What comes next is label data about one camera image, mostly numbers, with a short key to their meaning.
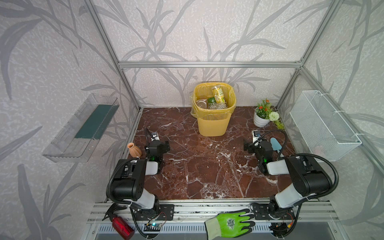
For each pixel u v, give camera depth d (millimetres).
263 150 719
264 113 1014
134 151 868
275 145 927
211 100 978
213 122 912
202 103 849
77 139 648
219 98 921
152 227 717
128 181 456
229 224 693
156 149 718
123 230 662
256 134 808
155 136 811
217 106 830
